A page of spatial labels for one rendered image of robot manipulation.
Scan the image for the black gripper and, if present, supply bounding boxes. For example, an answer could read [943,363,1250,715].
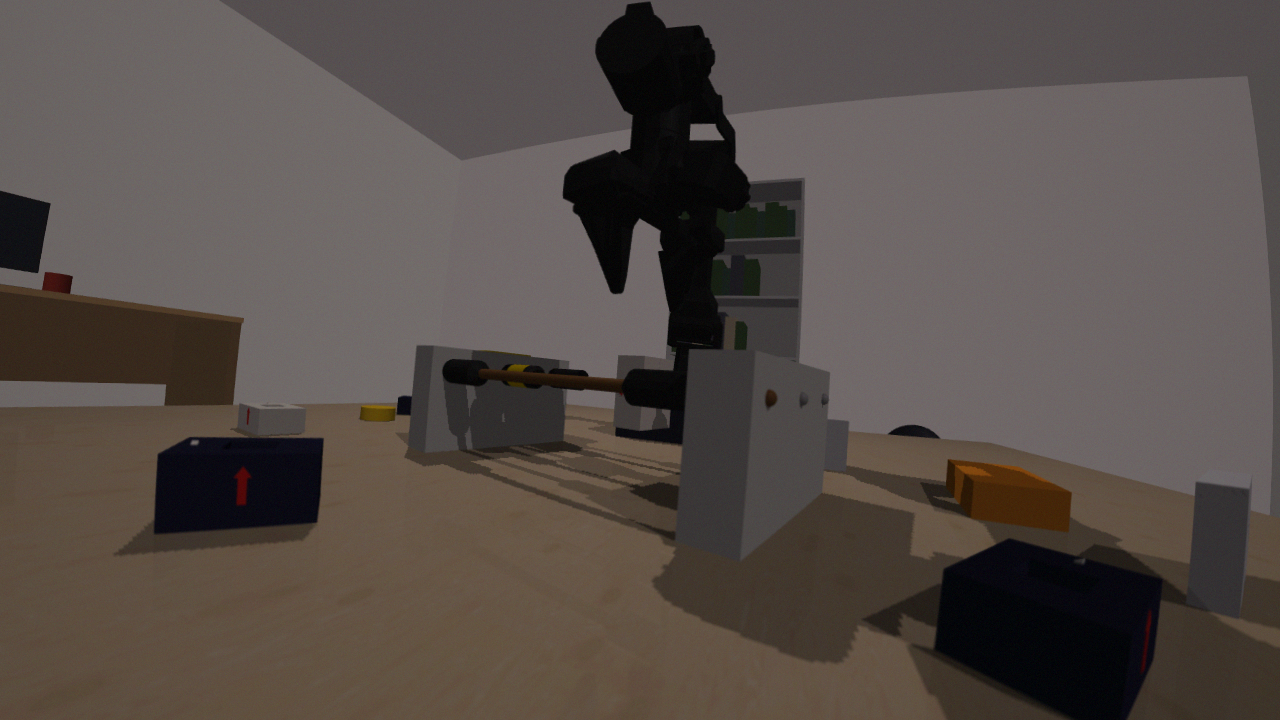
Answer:
[563,129,724,313]

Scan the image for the orange rectangular block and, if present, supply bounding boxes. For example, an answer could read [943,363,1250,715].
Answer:
[946,459,1073,533]

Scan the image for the yellow short cylinder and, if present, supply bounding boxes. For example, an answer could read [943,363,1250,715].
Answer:
[360,405,396,421]

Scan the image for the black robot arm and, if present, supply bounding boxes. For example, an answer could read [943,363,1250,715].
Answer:
[595,3,751,372]

